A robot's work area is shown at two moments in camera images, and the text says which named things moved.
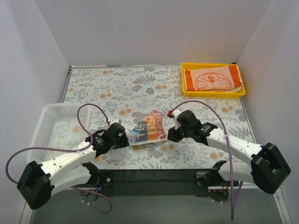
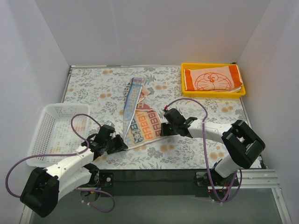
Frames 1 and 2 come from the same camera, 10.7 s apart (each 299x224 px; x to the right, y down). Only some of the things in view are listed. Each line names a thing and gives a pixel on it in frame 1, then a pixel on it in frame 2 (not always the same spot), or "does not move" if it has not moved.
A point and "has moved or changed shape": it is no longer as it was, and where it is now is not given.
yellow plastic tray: (194, 94) does not move
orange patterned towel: (221, 77) does not move
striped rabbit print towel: (150, 130) has moved or changed shape
